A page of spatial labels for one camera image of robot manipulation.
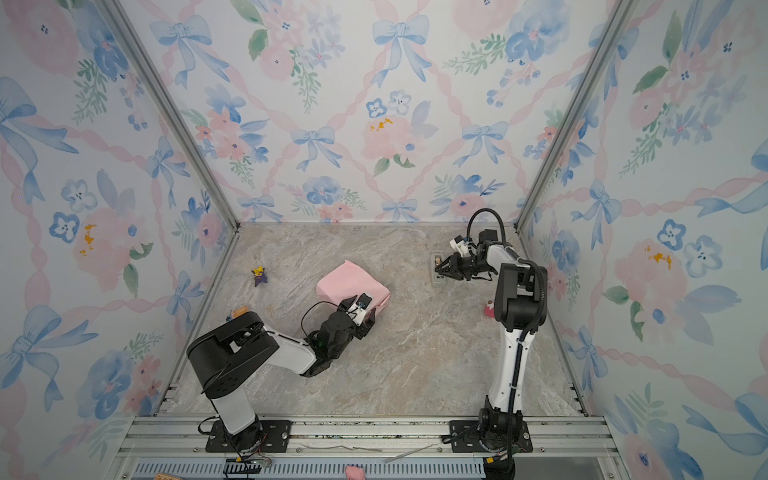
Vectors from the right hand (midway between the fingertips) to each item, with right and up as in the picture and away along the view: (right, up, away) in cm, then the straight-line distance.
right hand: (439, 270), depth 102 cm
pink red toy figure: (+14, -12, -10) cm, 20 cm away
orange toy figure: (-65, -13, -10) cm, 67 cm away
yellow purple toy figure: (-62, -2, 0) cm, 62 cm away
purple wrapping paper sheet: (-30, -3, -7) cm, 31 cm away
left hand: (-24, -9, -12) cm, 29 cm away
